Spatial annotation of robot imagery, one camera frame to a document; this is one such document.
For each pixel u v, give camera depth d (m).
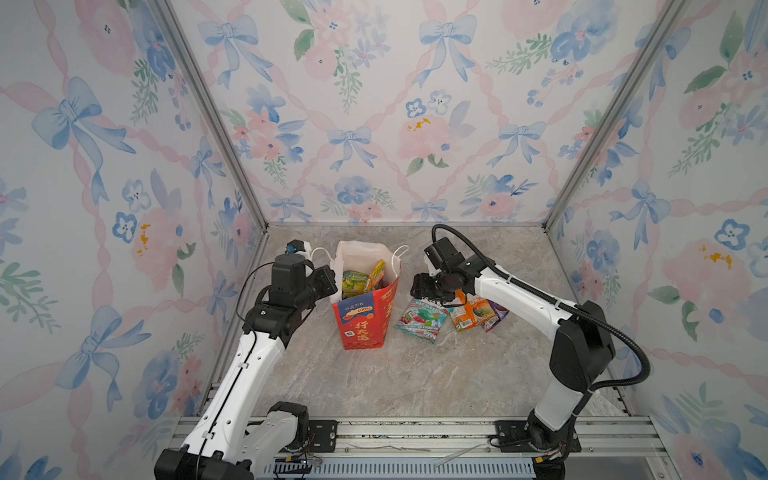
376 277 0.84
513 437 0.73
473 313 0.92
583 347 0.46
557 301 0.49
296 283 0.58
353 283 0.89
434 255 0.69
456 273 0.63
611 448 0.74
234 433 0.40
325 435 0.74
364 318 0.76
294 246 0.66
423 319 0.92
